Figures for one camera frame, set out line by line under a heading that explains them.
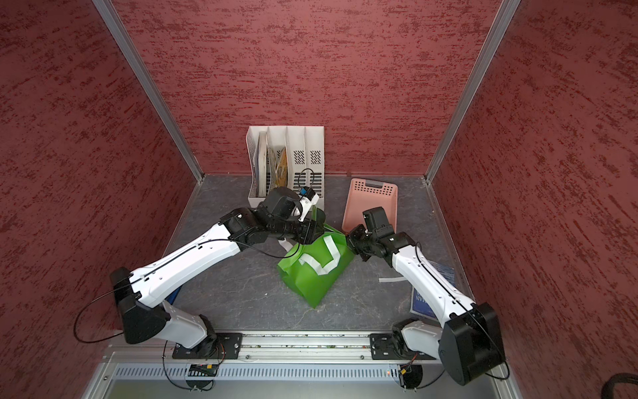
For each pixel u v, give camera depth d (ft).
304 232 2.06
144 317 1.36
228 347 2.43
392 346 2.39
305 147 3.62
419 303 2.71
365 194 3.70
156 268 1.40
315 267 2.28
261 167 3.20
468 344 1.28
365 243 2.36
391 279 2.89
